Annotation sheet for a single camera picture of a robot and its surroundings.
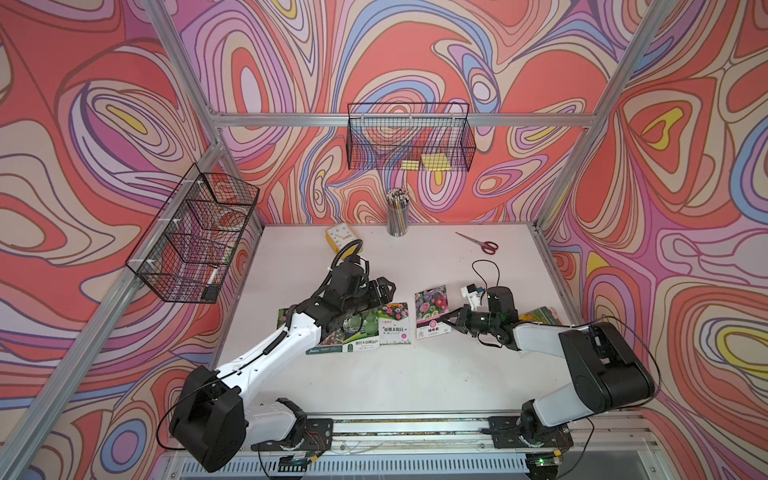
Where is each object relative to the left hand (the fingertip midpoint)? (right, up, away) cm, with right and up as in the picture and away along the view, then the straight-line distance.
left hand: (391, 291), depth 79 cm
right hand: (+16, -11, +9) cm, 21 cm away
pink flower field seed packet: (-17, -17, +9) cm, 26 cm away
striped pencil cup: (+3, +25, +28) cm, 38 cm away
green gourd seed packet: (-5, -14, +11) cm, 18 cm away
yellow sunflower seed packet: (+49, -9, +14) cm, 52 cm away
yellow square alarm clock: (-21, +17, +35) cm, 44 cm away
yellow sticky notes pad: (+14, +39, +11) cm, 43 cm away
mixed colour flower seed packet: (+1, -12, +12) cm, 17 cm away
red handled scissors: (+37, +13, +33) cm, 51 cm away
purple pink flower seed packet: (+13, -6, +14) cm, 20 cm away
